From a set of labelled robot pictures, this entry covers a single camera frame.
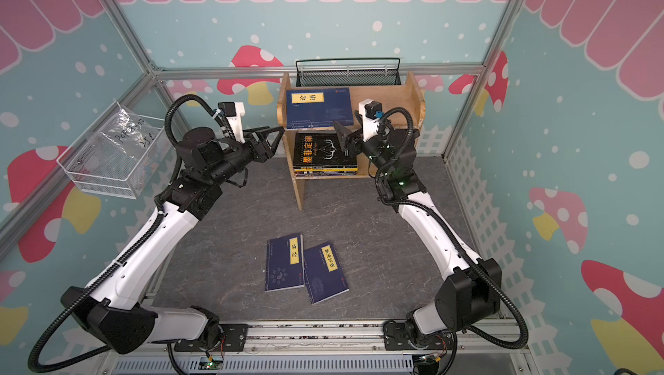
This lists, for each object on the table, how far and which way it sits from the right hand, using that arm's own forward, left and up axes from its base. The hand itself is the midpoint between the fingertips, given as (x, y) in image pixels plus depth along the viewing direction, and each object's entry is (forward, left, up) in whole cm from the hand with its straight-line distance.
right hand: (344, 117), depth 66 cm
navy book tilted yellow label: (-24, +7, -46) cm, 52 cm away
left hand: (-5, +17, -2) cm, 18 cm away
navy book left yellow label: (-23, +20, -45) cm, 54 cm away
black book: (+7, +8, -18) cm, 21 cm away
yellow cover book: (0, -2, -21) cm, 21 cm away
